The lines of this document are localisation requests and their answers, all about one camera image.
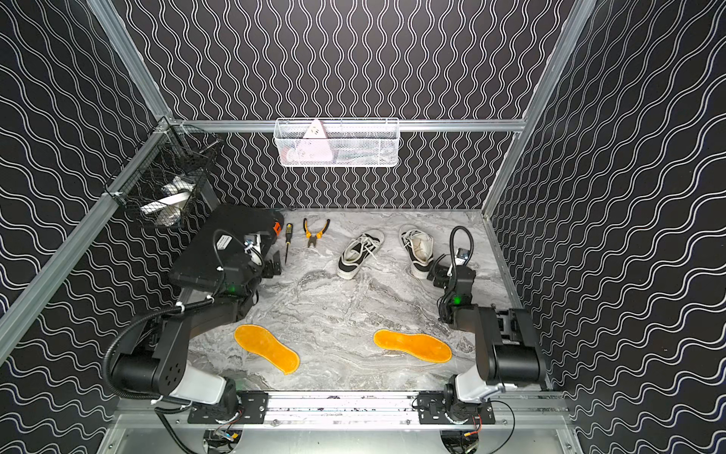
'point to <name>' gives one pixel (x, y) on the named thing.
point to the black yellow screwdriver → (288, 238)
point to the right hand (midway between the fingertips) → (451, 264)
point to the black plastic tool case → (216, 257)
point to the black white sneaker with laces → (358, 253)
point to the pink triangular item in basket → (312, 150)
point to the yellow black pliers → (312, 239)
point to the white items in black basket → (167, 210)
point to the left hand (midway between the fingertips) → (262, 248)
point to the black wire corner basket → (159, 185)
